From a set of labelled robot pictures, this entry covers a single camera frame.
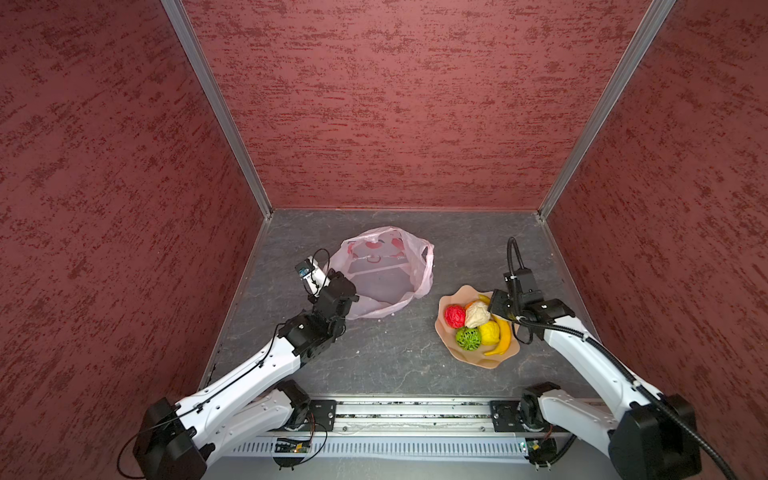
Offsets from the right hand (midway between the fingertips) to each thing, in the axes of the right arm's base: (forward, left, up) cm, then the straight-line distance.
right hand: (497, 309), depth 85 cm
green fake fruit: (-8, +9, -2) cm, 12 cm away
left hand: (+5, +45, +12) cm, 47 cm away
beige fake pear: (-3, +7, +2) cm, 8 cm away
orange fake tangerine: (+3, +5, -1) cm, 7 cm away
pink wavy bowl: (+7, +8, -4) cm, 11 cm away
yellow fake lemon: (-6, +3, -3) cm, 7 cm away
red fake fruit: (-1, +12, 0) cm, 13 cm away
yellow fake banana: (-7, -1, -2) cm, 7 cm away
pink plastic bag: (+21, +31, -7) cm, 38 cm away
